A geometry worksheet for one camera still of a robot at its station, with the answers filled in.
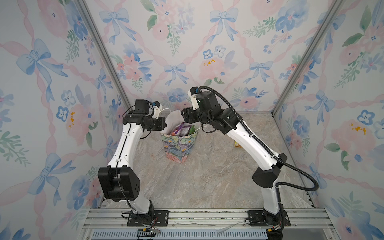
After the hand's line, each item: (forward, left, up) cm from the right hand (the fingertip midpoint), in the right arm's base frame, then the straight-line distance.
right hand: (186, 108), depth 71 cm
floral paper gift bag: (-9, +5, -21) cm, 23 cm away
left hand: (+2, +12, -12) cm, 17 cm away
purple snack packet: (+2, +1, -19) cm, 20 cm away
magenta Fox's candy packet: (0, +6, -16) cm, 17 cm away
